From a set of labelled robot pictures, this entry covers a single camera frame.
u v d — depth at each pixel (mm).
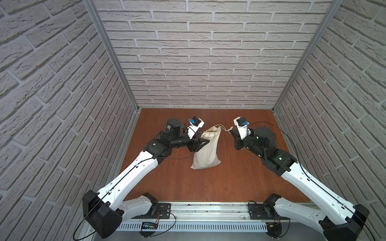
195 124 580
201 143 611
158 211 730
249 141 608
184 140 596
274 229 689
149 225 722
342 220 383
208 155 771
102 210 371
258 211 726
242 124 569
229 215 729
